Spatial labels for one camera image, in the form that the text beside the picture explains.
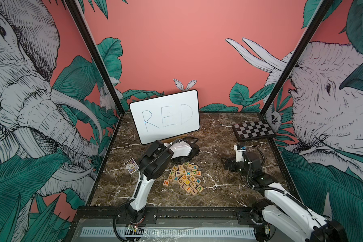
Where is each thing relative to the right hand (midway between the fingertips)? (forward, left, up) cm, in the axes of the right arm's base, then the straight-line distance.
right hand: (225, 155), depth 84 cm
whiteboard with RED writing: (+21, +35, +10) cm, 42 cm away
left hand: (+4, +33, -10) cm, 35 cm away
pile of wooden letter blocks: (-8, +22, -9) cm, 25 cm away
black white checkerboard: (+26, -26, -10) cm, 38 cm away
